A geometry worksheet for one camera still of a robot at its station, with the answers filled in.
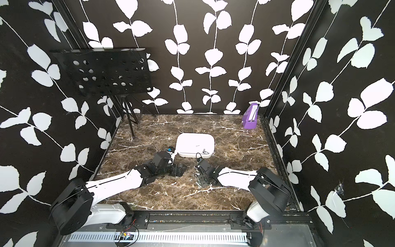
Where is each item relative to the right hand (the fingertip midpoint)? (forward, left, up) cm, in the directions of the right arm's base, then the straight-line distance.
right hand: (203, 175), depth 89 cm
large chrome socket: (+14, -1, +2) cm, 14 cm away
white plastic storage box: (+20, +10, +2) cm, 23 cm away
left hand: (+2, +12, +8) cm, 14 cm away
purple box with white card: (+39, -33, +8) cm, 52 cm away
